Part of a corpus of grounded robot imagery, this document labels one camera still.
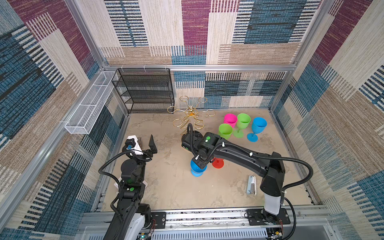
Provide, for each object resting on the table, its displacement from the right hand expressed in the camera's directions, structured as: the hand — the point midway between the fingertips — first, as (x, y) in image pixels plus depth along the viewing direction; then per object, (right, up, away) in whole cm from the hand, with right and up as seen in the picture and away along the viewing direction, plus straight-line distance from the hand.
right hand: (205, 161), depth 78 cm
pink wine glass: (+17, +22, +17) cm, 33 cm away
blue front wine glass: (+33, +18, +13) cm, 40 cm away
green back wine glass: (+13, +15, +15) cm, 25 cm away
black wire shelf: (-41, +44, +33) cm, 68 cm away
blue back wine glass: (-5, -3, -5) cm, 8 cm away
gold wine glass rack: (-8, +20, +7) cm, 23 cm away
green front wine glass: (+25, +21, +18) cm, 38 cm away
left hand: (-31, +14, -6) cm, 34 cm away
